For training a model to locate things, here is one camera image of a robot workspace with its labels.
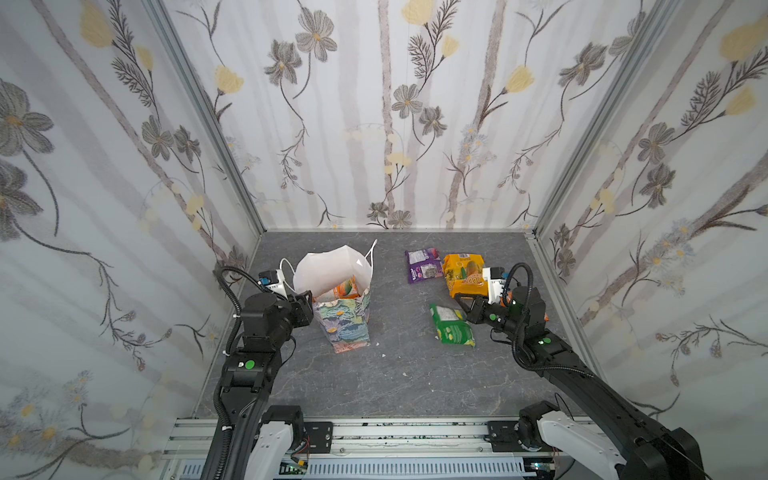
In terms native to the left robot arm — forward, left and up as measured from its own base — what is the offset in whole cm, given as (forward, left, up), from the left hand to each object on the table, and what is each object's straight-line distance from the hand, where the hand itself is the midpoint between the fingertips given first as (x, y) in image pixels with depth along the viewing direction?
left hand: (299, 286), depth 73 cm
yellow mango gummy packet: (+16, -50, -19) cm, 56 cm away
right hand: (-1, -39, -2) cm, 39 cm away
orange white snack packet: (+5, -11, -9) cm, 15 cm away
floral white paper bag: (+9, -8, -11) cm, 16 cm away
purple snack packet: (+24, -37, -22) cm, 50 cm away
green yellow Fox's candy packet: (-3, -42, -18) cm, 45 cm away
